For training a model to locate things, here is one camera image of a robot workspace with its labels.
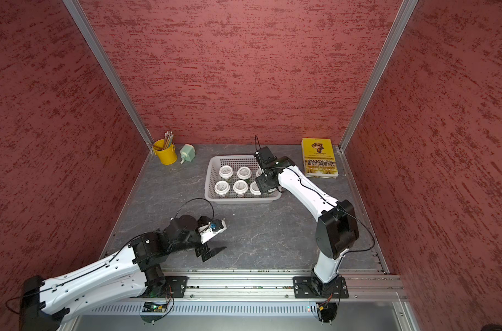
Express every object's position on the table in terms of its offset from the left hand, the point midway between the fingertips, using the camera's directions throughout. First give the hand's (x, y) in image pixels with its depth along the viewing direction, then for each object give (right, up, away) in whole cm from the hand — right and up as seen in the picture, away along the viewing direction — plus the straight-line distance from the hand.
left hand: (217, 237), depth 75 cm
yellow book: (+49, +30, +35) cm, 68 cm away
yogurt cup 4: (+7, +17, +20) cm, 27 cm away
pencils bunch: (-31, +40, +29) cm, 58 cm away
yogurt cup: (-1, +23, +25) cm, 34 cm away
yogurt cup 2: (+8, +23, +24) cm, 34 cm away
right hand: (+21, +18, +12) cm, 30 cm away
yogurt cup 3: (+16, +23, +24) cm, 37 cm away
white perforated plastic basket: (+2, +20, +24) cm, 31 cm away
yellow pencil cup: (-35, +31, +35) cm, 59 cm away
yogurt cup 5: (+14, +16, +18) cm, 27 cm away
